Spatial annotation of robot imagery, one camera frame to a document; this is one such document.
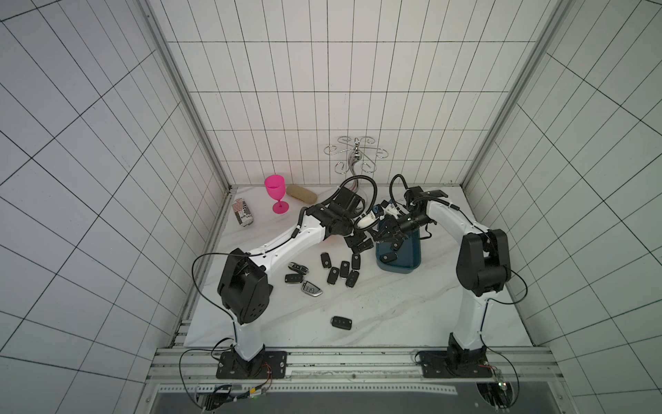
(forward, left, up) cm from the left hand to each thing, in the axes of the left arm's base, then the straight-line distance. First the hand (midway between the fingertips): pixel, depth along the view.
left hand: (357, 236), depth 83 cm
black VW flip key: (0, -13, -15) cm, 20 cm away
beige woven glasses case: (+31, +23, -14) cm, 41 cm away
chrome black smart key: (-5, +21, -15) cm, 26 cm away
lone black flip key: (-23, +5, -15) cm, 28 cm away
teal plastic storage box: (+3, -18, -16) cm, 24 cm away
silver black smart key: (-12, +15, -15) cm, 25 cm away
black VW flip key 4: (-5, +4, -16) cm, 17 cm away
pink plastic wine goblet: (+24, +31, -2) cm, 40 cm away
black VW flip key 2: (-1, +11, -16) cm, 19 cm away
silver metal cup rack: (+29, -1, +11) cm, 31 cm away
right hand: (+3, -9, -3) cm, 10 cm away
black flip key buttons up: (-8, +1, -15) cm, 17 cm away
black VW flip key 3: (-7, +8, -15) cm, 19 cm away
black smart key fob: (-8, +22, -16) cm, 28 cm away
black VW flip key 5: (-1, -1, -16) cm, 16 cm away
